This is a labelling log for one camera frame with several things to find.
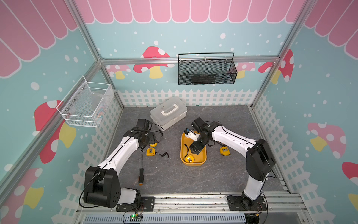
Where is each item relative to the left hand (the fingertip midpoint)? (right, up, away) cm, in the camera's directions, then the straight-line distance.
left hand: (149, 142), depth 87 cm
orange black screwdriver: (-3, -20, -6) cm, 21 cm away
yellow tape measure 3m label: (+1, -4, +9) cm, 10 cm away
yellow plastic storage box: (+32, -12, +3) cm, 34 cm away
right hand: (+30, -3, +1) cm, 30 cm away
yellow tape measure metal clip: (0, -7, +5) cm, 9 cm away
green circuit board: (-4, -38, -14) cm, 40 cm away
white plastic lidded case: (+11, +18, +13) cm, 25 cm away
